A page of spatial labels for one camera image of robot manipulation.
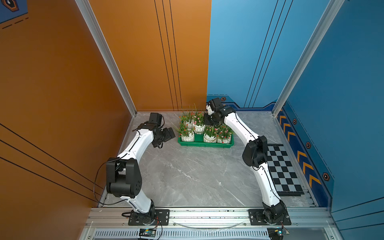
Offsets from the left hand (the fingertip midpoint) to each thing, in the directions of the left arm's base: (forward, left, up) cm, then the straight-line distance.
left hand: (169, 135), depth 91 cm
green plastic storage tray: (+2, -18, -9) cm, 21 cm away
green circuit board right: (-47, -55, -14) cm, 74 cm away
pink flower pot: (+6, -18, +4) cm, 19 cm away
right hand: (+12, -22, 0) cm, 25 cm away
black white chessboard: (-22, -67, -9) cm, 71 cm away
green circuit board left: (-47, +6, -14) cm, 50 cm away
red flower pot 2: (+6, -9, -7) cm, 13 cm away
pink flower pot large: (+3, -25, -5) cm, 26 cm away
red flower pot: (+15, -10, +1) cm, 18 cm away
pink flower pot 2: (+1, -33, 0) cm, 33 cm away
